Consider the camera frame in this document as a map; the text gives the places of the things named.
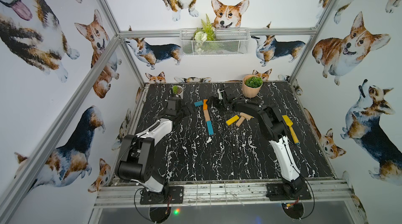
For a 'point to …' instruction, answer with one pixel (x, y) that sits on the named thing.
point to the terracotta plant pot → (251, 85)
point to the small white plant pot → (178, 90)
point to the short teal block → (199, 103)
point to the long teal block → (211, 131)
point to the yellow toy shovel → (289, 123)
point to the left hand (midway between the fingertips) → (189, 105)
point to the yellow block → (232, 120)
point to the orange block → (205, 106)
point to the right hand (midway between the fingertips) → (208, 103)
